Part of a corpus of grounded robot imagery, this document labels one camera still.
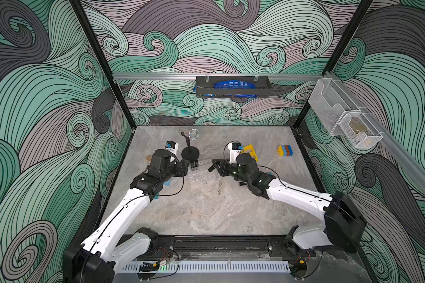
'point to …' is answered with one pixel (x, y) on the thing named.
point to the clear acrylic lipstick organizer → (202, 175)
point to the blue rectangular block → (167, 183)
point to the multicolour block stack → (284, 150)
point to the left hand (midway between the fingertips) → (184, 159)
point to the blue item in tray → (233, 84)
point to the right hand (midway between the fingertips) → (216, 159)
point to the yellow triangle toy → (249, 148)
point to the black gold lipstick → (192, 165)
